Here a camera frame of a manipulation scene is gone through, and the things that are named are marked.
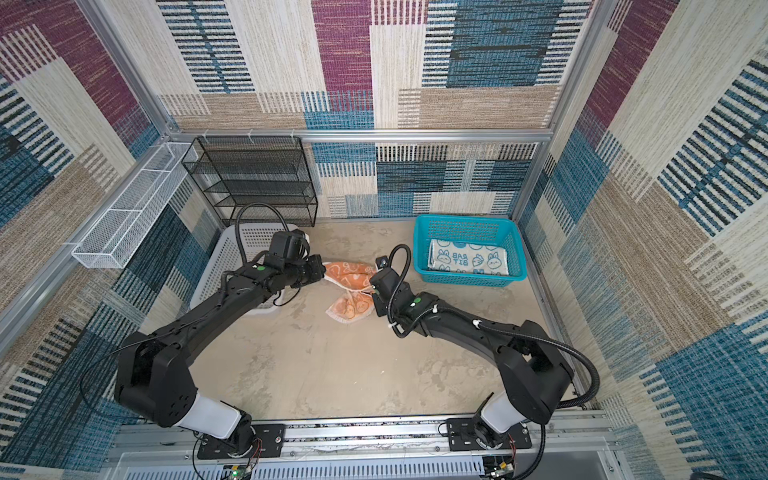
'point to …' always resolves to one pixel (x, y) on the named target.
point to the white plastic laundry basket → (226, 248)
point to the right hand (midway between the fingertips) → (388, 293)
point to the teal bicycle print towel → (459, 256)
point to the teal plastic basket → (491, 229)
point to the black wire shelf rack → (256, 180)
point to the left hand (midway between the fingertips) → (327, 262)
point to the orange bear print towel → (357, 298)
